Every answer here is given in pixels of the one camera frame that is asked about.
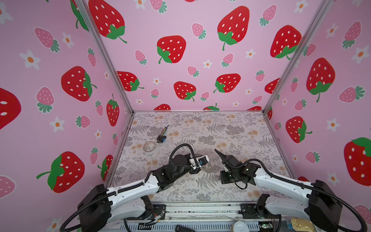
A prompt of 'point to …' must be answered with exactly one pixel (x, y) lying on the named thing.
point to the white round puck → (240, 226)
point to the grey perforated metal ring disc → (149, 146)
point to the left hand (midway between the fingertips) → (201, 154)
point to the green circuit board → (266, 225)
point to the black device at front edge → (179, 228)
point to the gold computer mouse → (300, 225)
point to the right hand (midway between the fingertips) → (218, 178)
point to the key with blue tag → (206, 167)
